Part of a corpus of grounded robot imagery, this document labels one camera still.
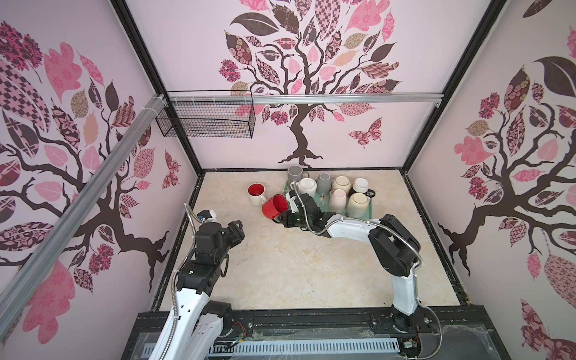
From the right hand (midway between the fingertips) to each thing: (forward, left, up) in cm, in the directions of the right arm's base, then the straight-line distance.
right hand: (278, 214), depth 90 cm
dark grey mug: (+23, -8, +1) cm, 24 cm away
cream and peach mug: (+18, -30, -1) cm, 35 cm away
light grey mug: (+18, -21, -2) cm, 28 cm away
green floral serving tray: (+13, -20, -10) cm, 26 cm away
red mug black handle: (+1, +2, +4) cm, 5 cm away
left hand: (-12, +14, +9) cm, 20 cm away
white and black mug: (+16, -38, -1) cm, 41 cm away
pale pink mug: (+8, -26, -2) cm, 28 cm away
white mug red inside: (+16, +12, -5) cm, 21 cm away
